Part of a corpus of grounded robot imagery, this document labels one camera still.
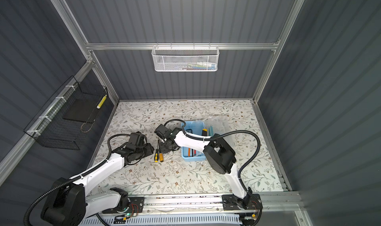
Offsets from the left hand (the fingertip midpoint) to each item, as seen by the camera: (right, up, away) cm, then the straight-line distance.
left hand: (151, 149), depth 88 cm
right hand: (+8, -1, +2) cm, 9 cm away
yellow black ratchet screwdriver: (+32, +10, +4) cm, 34 cm away
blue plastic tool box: (+23, -4, +3) cm, 24 cm away
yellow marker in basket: (-26, +27, -7) cm, 38 cm away
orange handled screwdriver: (+6, -5, +1) cm, 8 cm away
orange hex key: (+22, -3, +4) cm, 23 cm away
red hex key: (+26, -3, +4) cm, 26 cm away
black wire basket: (-39, +17, -16) cm, 46 cm away
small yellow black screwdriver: (+3, -5, +1) cm, 6 cm away
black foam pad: (-34, +23, -9) cm, 42 cm away
